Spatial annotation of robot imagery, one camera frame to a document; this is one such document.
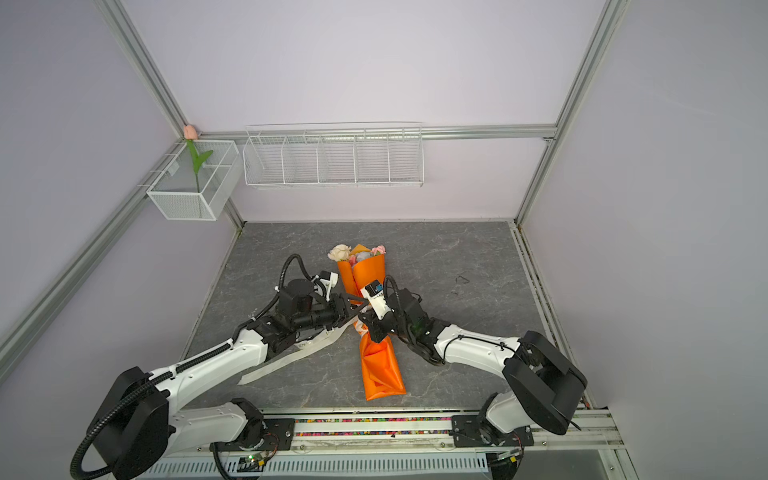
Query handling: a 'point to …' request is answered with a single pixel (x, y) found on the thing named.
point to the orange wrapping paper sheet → (382, 375)
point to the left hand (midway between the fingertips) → (366, 310)
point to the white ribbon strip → (302, 349)
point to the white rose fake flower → (360, 256)
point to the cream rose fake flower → (339, 252)
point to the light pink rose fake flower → (379, 250)
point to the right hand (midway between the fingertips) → (360, 317)
